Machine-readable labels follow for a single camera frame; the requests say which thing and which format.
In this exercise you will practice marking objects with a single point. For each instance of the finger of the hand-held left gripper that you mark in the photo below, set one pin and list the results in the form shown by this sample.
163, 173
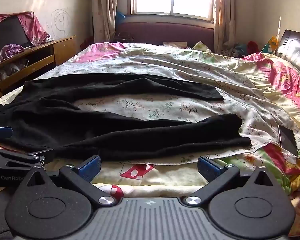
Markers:
1, 132
20, 158

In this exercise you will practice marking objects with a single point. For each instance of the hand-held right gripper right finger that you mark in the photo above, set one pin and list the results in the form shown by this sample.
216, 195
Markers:
208, 170

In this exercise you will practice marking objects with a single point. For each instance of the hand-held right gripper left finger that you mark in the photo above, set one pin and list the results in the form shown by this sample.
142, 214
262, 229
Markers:
90, 167

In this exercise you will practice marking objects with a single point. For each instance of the black pants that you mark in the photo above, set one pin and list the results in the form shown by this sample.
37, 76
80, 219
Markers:
115, 140

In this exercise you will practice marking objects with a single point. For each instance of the purple dotted cloth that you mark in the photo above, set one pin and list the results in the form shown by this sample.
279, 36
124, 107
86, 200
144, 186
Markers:
7, 51

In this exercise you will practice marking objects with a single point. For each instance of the black phone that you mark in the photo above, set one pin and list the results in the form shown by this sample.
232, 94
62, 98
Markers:
288, 140

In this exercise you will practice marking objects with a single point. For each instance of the dark television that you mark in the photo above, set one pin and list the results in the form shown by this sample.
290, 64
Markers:
5, 35

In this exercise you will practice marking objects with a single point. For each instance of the wooden shelf furniture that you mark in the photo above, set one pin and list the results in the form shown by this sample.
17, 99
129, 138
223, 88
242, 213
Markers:
62, 48

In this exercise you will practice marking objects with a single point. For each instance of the television under pink cloth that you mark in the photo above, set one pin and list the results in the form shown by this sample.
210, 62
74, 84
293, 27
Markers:
32, 27

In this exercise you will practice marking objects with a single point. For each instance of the white floral bed sheet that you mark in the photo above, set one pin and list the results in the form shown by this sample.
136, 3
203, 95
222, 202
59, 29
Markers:
165, 65

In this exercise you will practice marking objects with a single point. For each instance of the colourful cartoon quilt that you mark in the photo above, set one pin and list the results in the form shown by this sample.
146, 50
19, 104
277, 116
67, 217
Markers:
285, 80

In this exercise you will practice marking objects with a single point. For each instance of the green white package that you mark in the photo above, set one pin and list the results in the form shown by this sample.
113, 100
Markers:
201, 46

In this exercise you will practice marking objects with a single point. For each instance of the red plush toy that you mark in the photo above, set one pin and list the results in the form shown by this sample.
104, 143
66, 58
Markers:
252, 47

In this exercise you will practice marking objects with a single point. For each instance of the yellow cartoon pillow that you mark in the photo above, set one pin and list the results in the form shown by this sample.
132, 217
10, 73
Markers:
271, 44

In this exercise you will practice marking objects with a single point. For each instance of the maroon sofa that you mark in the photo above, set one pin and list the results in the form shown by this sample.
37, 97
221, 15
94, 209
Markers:
165, 33

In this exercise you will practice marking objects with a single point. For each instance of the dark brown headboard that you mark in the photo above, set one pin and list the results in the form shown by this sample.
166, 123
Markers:
295, 47

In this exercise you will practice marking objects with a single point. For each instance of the blue bag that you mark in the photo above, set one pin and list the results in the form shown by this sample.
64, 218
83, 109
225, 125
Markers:
120, 18

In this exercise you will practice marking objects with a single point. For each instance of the beige patterned curtain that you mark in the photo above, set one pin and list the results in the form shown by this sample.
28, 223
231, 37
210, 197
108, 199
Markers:
223, 17
103, 10

